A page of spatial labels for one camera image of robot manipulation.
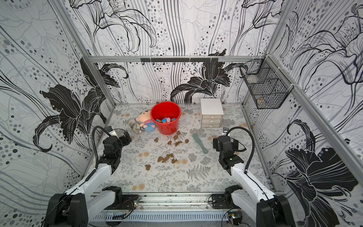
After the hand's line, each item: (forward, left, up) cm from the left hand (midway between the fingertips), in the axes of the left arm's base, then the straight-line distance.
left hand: (122, 135), depth 86 cm
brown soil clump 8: (-15, -17, -11) cm, 25 cm away
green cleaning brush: (+6, -47, -11) cm, 49 cm away
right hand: (0, -65, +1) cm, 65 cm away
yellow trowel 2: (+9, -22, +4) cm, 24 cm away
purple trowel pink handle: (+8, -28, +7) cm, 30 cm away
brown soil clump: (-11, -26, -11) cm, 30 cm away
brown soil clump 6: (+3, -40, -10) cm, 42 cm away
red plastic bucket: (+13, -26, +5) cm, 30 cm away
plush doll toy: (+16, -10, -6) cm, 20 cm away
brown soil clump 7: (-11, -33, -11) cm, 36 cm away
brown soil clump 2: (+10, -34, -11) cm, 37 cm away
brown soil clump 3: (+6, -33, -11) cm, 35 cm away
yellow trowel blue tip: (+8, -26, +6) cm, 28 cm away
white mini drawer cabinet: (+19, -57, +3) cm, 60 cm away
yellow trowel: (+10, -31, +5) cm, 33 cm away
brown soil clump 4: (+4, -19, -11) cm, 23 cm away
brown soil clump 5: (+1, -33, -11) cm, 35 cm away
